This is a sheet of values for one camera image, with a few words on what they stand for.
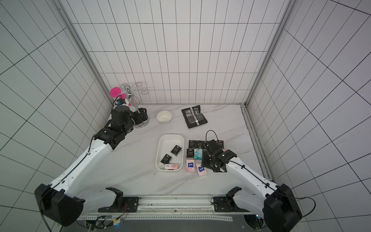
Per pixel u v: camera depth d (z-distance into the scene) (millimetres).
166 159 873
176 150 899
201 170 829
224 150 636
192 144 937
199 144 947
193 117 1093
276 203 387
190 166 839
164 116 1061
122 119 551
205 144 651
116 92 876
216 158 613
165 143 949
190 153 897
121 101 655
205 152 909
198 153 894
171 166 813
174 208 727
